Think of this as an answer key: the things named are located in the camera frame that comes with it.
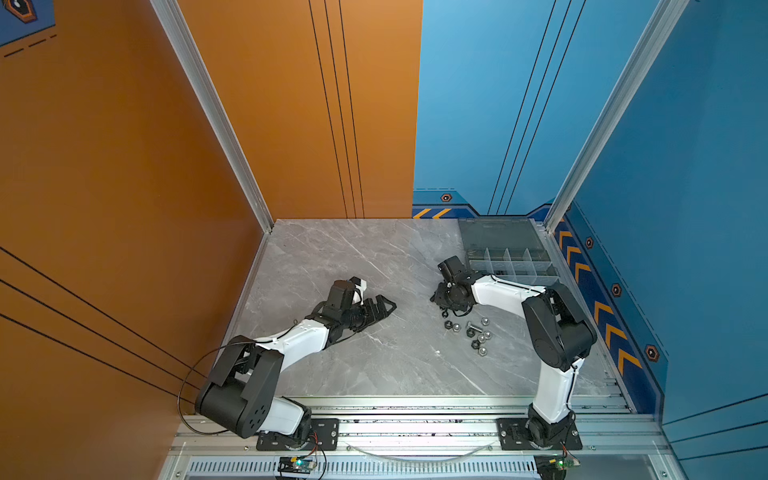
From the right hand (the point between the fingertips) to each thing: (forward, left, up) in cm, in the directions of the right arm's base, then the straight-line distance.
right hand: (437, 301), depth 98 cm
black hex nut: (-9, -2, 0) cm, 10 cm away
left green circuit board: (-44, +38, -1) cm, 58 cm away
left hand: (-7, +16, +8) cm, 19 cm away
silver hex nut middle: (-10, -5, 0) cm, 11 cm away
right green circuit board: (-45, -23, -1) cm, 50 cm away
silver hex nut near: (-17, -12, 0) cm, 21 cm away
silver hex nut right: (-7, -14, 0) cm, 16 cm away
